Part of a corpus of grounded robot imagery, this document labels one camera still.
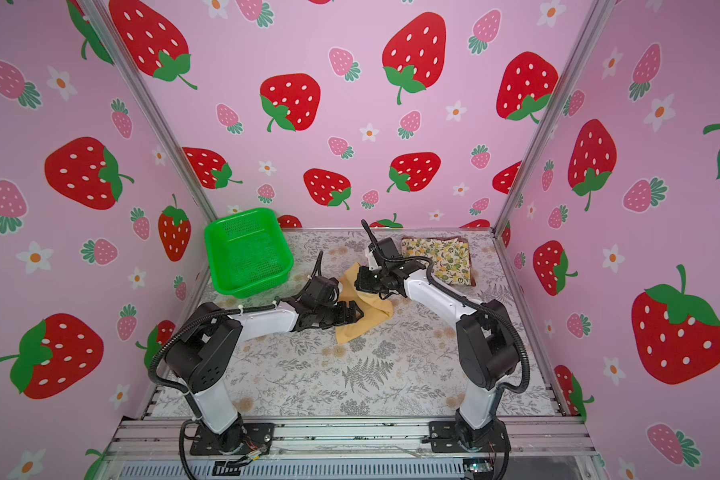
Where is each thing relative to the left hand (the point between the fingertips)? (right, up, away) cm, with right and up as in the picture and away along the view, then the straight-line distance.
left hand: (356, 316), depth 92 cm
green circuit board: (+31, -32, -22) cm, 50 cm away
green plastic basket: (-44, +21, +23) cm, 54 cm away
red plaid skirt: (+36, +26, +24) cm, 51 cm away
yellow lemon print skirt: (+33, +19, +14) cm, 41 cm away
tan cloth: (+6, +3, +1) cm, 6 cm away
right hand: (-1, +11, -4) cm, 12 cm away
